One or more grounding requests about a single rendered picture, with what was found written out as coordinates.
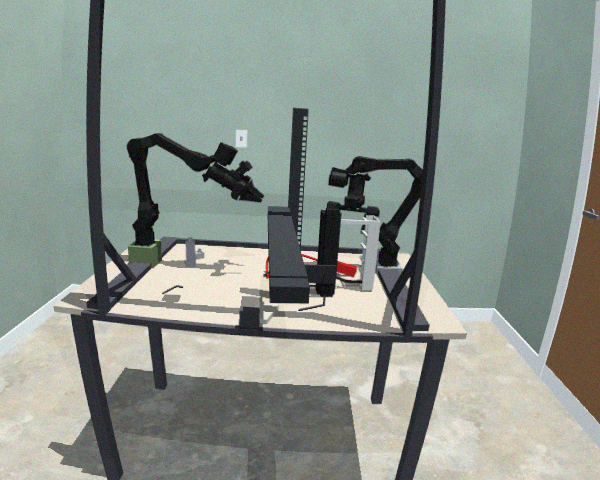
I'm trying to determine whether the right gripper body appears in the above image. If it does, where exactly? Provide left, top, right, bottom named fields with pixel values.
left=327, top=188, right=380, bottom=217

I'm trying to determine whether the red power plug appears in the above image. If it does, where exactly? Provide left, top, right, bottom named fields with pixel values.
left=337, top=261, right=357, bottom=277

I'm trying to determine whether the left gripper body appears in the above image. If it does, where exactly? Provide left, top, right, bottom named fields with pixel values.
left=220, top=170, right=251, bottom=201

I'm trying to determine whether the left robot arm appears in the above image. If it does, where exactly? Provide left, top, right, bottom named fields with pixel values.
left=127, top=133, right=252, bottom=246

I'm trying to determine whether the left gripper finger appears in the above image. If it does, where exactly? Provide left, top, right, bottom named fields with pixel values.
left=239, top=184, right=262, bottom=203
left=249, top=179, right=264, bottom=198

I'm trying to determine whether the black perforated rack post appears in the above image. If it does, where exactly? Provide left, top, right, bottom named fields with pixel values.
left=288, top=107, right=308, bottom=250

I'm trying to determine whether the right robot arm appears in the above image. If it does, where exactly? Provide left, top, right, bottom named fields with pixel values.
left=328, top=156, right=423, bottom=267

